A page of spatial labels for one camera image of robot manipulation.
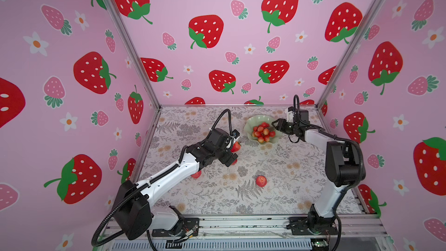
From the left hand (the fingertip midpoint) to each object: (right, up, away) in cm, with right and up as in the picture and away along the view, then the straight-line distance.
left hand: (229, 146), depth 81 cm
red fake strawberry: (+4, -2, +15) cm, 16 cm away
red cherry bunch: (+20, +6, +19) cm, 28 cm away
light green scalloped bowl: (+17, +13, +28) cm, 35 cm away
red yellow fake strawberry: (+3, -10, +13) cm, 17 cm away
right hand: (+27, +11, +17) cm, 33 cm away
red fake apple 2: (+16, -17, +2) cm, 24 cm away
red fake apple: (-17, -15, +5) cm, 23 cm away
